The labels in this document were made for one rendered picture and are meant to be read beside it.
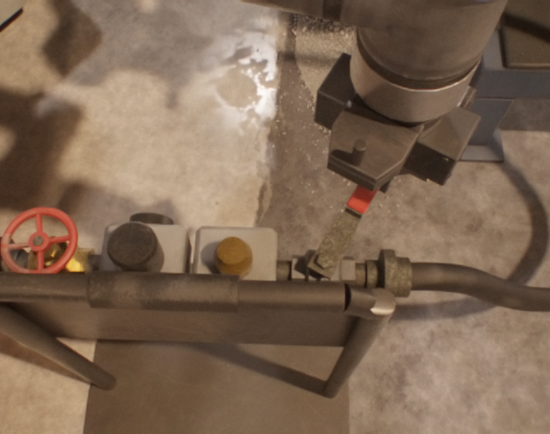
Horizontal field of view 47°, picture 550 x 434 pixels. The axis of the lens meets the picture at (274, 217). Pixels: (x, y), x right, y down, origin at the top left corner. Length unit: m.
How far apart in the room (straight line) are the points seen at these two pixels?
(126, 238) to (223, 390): 0.51
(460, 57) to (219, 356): 0.75
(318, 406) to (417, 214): 0.39
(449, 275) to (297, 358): 0.46
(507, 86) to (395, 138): 0.63
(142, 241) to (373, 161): 0.24
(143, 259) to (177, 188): 0.60
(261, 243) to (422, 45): 0.30
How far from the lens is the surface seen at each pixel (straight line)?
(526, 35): 1.10
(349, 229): 0.64
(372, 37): 0.44
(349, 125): 0.49
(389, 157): 0.48
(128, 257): 0.60
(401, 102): 0.47
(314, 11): 0.41
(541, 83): 1.12
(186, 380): 1.08
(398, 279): 0.66
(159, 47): 1.37
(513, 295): 0.75
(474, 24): 0.41
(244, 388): 1.07
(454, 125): 0.55
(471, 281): 0.68
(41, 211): 0.65
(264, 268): 0.63
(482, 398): 1.12
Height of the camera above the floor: 1.06
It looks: 67 degrees down
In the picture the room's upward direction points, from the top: straight up
